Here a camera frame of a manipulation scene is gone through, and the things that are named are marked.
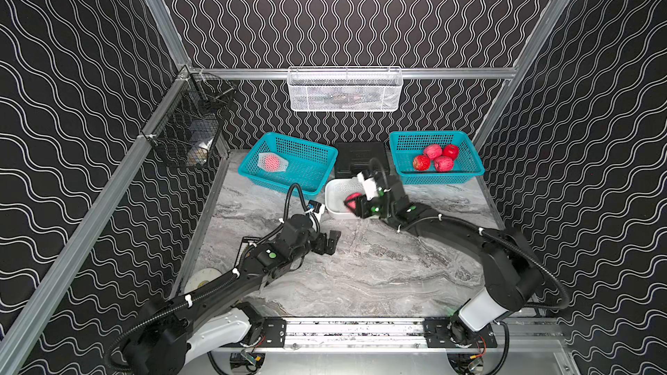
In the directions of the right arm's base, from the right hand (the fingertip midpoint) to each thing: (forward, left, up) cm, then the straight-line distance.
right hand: (351, 200), depth 87 cm
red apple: (+25, -40, -8) cm, 48 cm away
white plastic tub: (+12, +5, -11) cm, 17 cm away
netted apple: (+24, +33, -7) cm, 41 cm away
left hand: (-11, +7, +1) cm, 13 cm away
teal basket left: (+27, +17, -11) cm, 34 cm away
